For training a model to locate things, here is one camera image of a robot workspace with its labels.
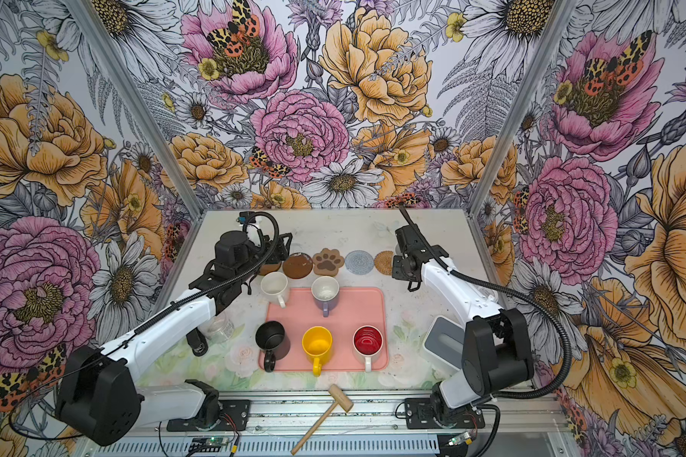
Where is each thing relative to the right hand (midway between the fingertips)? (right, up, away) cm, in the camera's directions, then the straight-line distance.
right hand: (405, 276), depth 88 cm
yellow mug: (-27, -19, -3) cm, 33 cm away
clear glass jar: (-53, -14, -7) cm, 55 cm away
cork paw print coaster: (-25, +3, +17) cm, 31 cm away
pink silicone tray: (-15, -11, +6) cm, 20 cm away
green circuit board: (-50, -39, -18) cm, 66 cm away
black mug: (-40, -18, -3) cm, 44 cm away
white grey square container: (+10, -18, -6) cm, 21 cm away
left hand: (-37, +10, -5) cm, 38 cm away
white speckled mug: (-41, -4, +3) cm, 41 cm away
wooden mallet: (-19, -30, -13) cm, 38 cm away
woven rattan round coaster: (-5, +3, +17) cm, 18 cm away
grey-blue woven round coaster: (-13, +3, +17) cm, 22 cm away
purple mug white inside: (-25, -6, +8) cm, 27 cm away
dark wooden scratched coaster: (-36, +2, +17) cm, 40 cm away
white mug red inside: (-11, -19, -3) cm, 23 cm away
